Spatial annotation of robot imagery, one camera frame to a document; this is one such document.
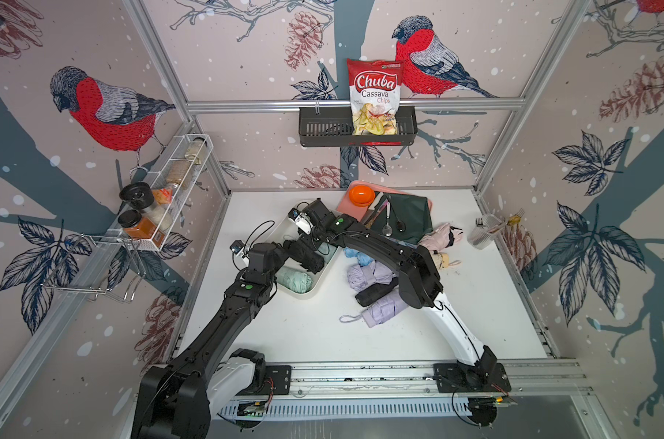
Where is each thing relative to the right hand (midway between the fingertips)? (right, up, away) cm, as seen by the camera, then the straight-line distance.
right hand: (304, 234), depth 95 cm
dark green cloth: (+39, +6, +15) cm, 42 cm away
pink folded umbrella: (+51, -1, +3) cm, 51 cm away
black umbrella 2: (+24, -18, -10) cm, 31 cm away
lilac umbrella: (+19, -14, -7) cm, 25 cm away
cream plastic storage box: (-9, +1, +9) cm, 12 cm away
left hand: (-8, -3, -10) cm, 13 cm away
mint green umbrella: (-1, -15, -10) cm, 18 cm away
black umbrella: (+2, -9, -3) cm, 10 cm away
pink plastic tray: (+15, +11, +21) cm, 29 cm away
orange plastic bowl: (+22, +15, +19) cm, 33 cm away
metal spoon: (+32, +1, +12) cm, 34 cm away
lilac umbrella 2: (+24, -24, -12) cm, 36 cm away
